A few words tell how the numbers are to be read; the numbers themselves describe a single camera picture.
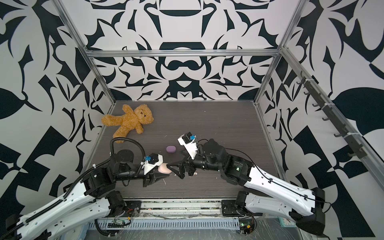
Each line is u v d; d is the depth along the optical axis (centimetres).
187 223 71
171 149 93
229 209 74
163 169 59
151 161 53
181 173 52
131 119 99
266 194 46
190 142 52
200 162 53
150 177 57
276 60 95
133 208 74
